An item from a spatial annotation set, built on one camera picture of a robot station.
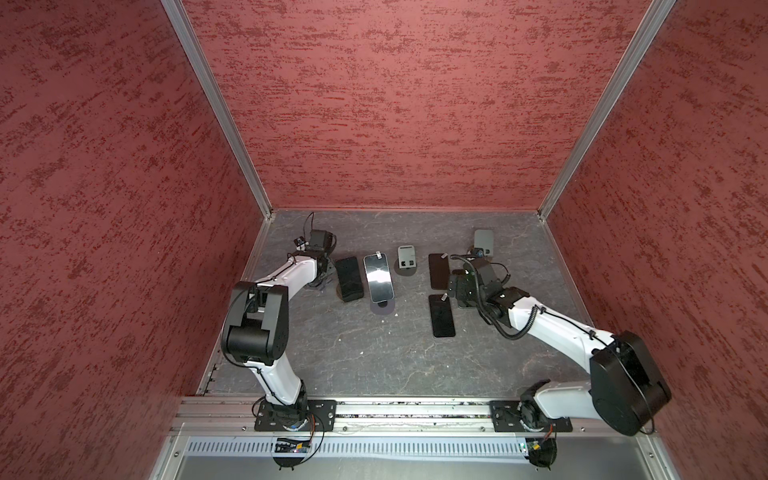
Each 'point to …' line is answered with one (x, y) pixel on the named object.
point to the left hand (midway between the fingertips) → (320, 275)
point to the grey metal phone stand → (405, 271)
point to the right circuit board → (541, 452)
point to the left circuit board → (290, 445)
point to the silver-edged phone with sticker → (379, 276)
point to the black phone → (350, 278)
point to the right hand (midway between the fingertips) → (461, 286)
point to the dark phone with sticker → (439, 271)
